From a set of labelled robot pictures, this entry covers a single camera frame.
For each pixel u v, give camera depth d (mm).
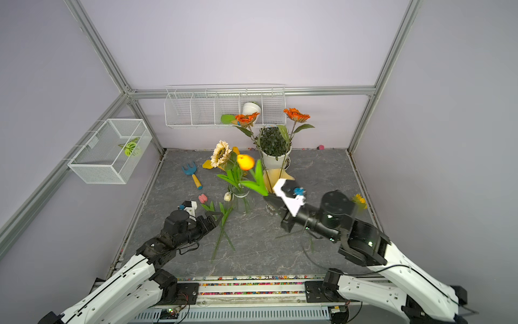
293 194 413
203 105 992
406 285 395
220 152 626
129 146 807
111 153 817
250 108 929
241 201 891
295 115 767
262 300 736
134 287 503
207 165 1157
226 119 990
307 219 451
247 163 431
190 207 737
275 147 990
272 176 872
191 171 1120
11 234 509
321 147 1240
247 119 713
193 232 675
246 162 430
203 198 967
